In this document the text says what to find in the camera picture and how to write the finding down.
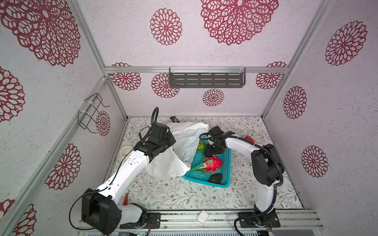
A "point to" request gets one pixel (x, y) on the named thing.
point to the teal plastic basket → (225, 170)
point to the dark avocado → (216, 178)
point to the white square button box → (202, 216)
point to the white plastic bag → (177, 159)
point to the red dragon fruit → (210, 165)
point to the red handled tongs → (125, 201)
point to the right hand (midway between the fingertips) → (207, 150)
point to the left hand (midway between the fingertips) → (174, 138)
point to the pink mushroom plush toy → (248, 137)
